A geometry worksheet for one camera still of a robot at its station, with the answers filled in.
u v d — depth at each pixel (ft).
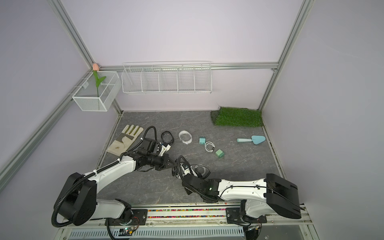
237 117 3.68
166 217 2.47
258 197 1.45
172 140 3.31
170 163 2.61
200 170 2.96
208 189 1.90
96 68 2.94
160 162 2.44
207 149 3.17
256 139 3.45
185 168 2.24
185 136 3.42
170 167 2.61
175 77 3.41
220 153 3.09
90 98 2.58
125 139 3.40
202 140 3.34
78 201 1.36
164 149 2.64
